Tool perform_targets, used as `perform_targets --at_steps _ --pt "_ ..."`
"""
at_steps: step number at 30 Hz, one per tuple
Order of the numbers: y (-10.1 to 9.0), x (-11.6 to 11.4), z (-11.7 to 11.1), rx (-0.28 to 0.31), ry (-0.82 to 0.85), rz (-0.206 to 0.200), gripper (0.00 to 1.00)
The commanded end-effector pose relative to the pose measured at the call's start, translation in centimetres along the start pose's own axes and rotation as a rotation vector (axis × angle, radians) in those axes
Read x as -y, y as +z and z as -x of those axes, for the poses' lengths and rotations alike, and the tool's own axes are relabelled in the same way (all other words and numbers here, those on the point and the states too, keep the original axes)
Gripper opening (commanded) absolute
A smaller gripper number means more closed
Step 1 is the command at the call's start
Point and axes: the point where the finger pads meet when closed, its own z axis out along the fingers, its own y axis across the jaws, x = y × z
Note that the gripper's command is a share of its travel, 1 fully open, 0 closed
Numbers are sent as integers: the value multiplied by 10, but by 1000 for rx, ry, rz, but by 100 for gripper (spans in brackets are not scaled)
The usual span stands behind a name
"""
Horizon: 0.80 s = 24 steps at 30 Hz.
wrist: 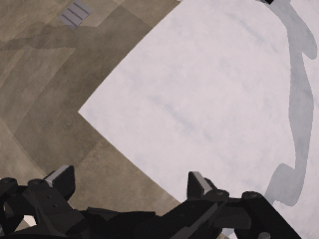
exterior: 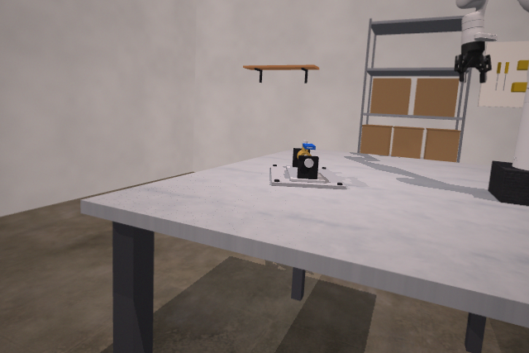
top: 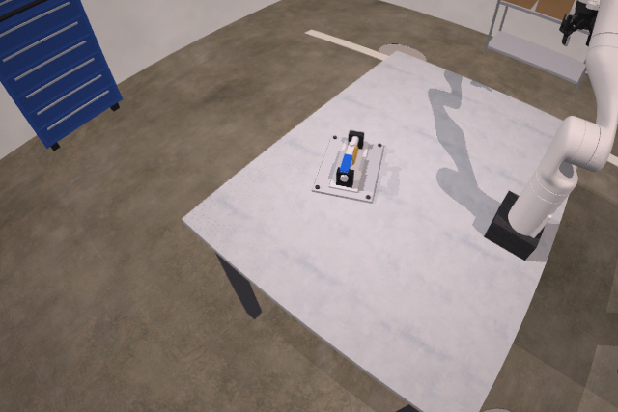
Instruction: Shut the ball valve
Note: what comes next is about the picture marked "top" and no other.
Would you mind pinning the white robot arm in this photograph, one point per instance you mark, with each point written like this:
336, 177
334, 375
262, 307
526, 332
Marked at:
578, 142

